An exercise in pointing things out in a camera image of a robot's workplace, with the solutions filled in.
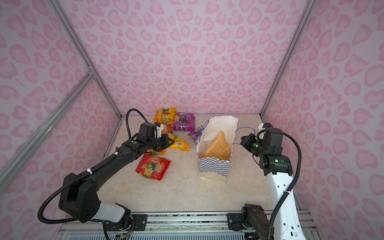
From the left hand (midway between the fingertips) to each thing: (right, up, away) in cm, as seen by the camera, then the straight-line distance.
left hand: (175, 138), depth 82 cm
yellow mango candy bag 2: (+2, -3, +2) cm, 4 cm away
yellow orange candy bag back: (-12, +15, +32) cm, 37 cm away
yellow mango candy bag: (-12, -11, +16) cm, 22 cm away
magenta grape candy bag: (+2, +10, +28) cm, 29 cm away
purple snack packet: (+11, +1, +23) cm, 25 cm away
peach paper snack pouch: (+25, -7, +9) cm, 27 cm away
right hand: (+32, +2, -12) cm, 34 cm away
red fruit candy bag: (-14, -17, +5) cm, 23 cm away
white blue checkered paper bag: (+21, -16, -4) cm, 26 cm away
